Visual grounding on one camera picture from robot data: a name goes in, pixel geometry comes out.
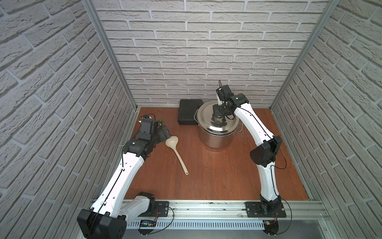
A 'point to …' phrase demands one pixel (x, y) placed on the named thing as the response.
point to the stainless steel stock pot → (215, 141)
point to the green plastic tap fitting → (160, 120)
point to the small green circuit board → (145, 223)
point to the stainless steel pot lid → (213, 124)
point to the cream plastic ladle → (172, 141)
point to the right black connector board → (271, 227)
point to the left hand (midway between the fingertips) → (157, 129)
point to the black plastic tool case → (187, 108)
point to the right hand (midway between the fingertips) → (220, 111)
